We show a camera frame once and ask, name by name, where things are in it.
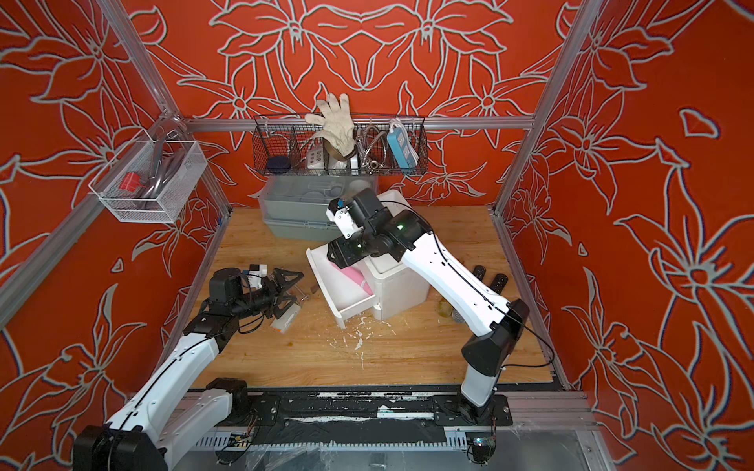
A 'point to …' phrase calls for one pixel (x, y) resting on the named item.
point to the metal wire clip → (305, 296)
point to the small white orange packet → (285, 322)
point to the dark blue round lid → (279, 164)
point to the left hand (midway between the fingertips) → (300, 284)
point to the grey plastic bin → (295, 206)
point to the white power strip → (315, 158)
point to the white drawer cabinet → (400, 291)
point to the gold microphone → (445, 308)
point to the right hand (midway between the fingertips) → (330, 250)
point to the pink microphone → (355, 276)
